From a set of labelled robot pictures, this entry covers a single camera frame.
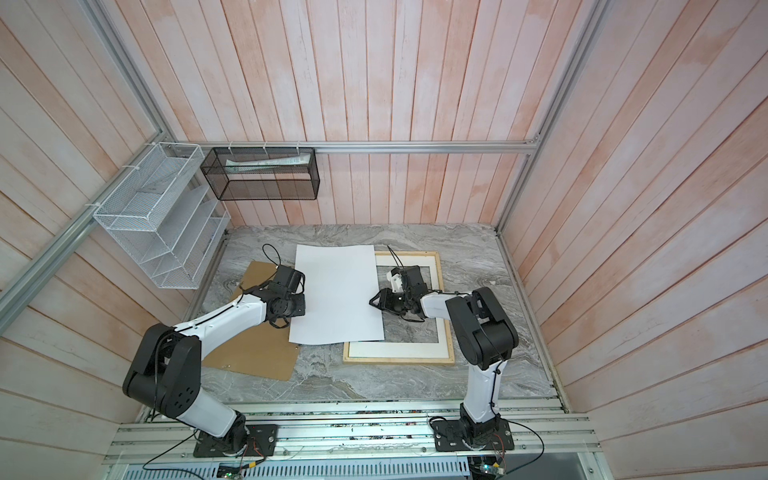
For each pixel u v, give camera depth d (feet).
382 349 2.93
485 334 1.73
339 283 3.40
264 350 2.89
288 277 2.39
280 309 2.23
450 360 2.81
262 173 3.42
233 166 2.94
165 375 1.47
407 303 2.58
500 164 3.40
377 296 3.06
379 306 2.90
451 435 2.40
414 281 2.66
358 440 2.45
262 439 2.40
